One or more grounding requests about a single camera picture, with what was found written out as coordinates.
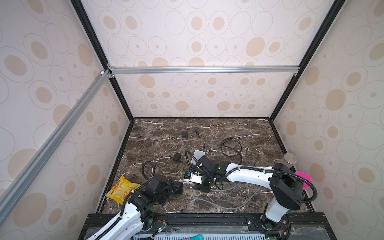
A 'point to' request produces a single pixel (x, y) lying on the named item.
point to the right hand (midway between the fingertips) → (196, 186)
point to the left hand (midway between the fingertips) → (180, 188)
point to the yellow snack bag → (119, 192)
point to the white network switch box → (198, 155)
